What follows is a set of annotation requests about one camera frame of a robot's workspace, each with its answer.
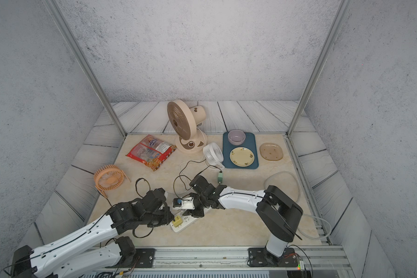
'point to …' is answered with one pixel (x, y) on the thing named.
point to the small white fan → (214, 156)
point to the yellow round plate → (242, 157)
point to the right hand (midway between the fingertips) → (185, 210)
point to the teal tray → (249, 142)
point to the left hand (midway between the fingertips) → (177, 220)
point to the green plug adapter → (220, 177)
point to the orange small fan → (109, 177)
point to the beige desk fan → (185, 121)
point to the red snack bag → (152, 152)
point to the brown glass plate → (271, 152)
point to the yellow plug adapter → (178, 220)
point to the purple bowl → (236, 137)
